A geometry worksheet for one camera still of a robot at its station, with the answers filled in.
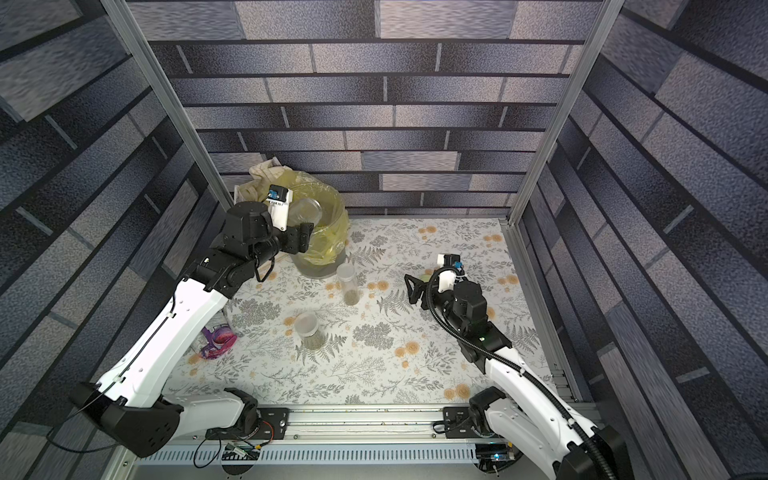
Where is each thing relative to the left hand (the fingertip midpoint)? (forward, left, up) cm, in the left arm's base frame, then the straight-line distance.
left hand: (298, 218), depth 70 cm
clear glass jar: (-4, -10, -21) cm, 24 cm away
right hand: (-6, -30, -14) cm, 34 cm away
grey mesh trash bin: (+9, +3, -35) cm, 37 cm away
